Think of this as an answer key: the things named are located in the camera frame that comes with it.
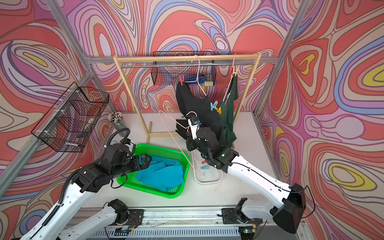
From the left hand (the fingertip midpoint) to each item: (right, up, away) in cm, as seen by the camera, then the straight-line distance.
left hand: (147, 160), depth 70 cm
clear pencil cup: (-26, +20, +23) cm, 40 cm away
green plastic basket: (-14, -16, +16) cm, 27 cm away
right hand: (+20, +11, +3) cm, 22 cm away
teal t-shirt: (+7, -8, +9) cm, 14 cm away
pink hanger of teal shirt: (+19, +16, 0) cm, 24 cm away
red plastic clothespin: (+28, -6, +21) cm, 36 cm away
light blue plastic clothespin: (+29, -9, +21) cm, 37 cm away
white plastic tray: (+28, -11, +19) cm, 36 cm away
